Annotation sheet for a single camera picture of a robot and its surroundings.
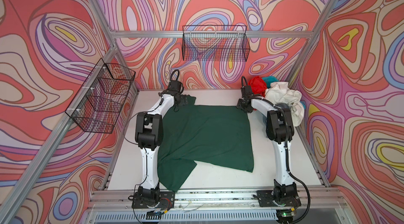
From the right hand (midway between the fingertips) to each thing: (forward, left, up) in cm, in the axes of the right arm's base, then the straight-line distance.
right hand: (243, 109), depth 109 cm
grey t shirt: (-9, -20, +14) cm, 26 cm away
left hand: (+2, +43, +9) cm, 44 cm away
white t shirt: (0, -20, +15) cm, 25 cm away
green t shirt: (-20, +19, +1) cm, 28 cm away
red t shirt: (+7, -9, +16) cm, 19 cm away
